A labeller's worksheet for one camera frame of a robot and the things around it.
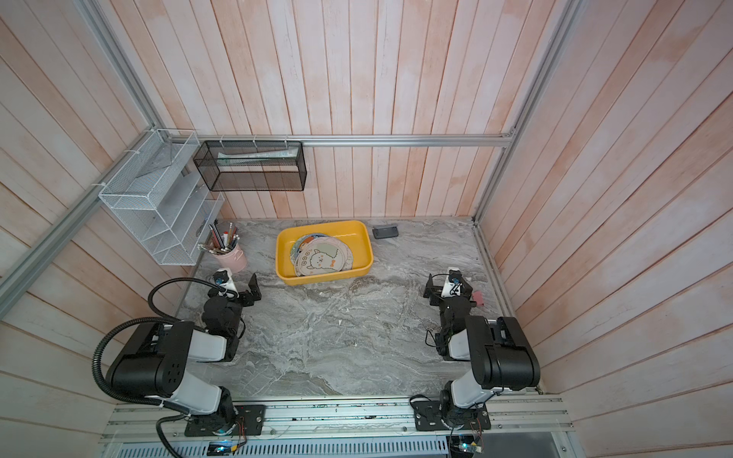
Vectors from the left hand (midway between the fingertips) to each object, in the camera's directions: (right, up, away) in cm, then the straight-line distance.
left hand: (243, 278), depth 91 cm
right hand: (+66, +2, -1) cm, 66 cm away
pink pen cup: (-11, +11, +10) cm, 18 cm away
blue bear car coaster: (+14, +12, +20) cm, 27 cm away
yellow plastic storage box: (+36, +16, +22) cm, 45 cm away
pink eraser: (+80, -7, +6) cm, 80 cm away
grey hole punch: (+49, +17, +25) cm, 57 cm away
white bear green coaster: (+25, +7, +13) cm, 29 cm away
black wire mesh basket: (-6, +41, +14) cm, 43 cm away
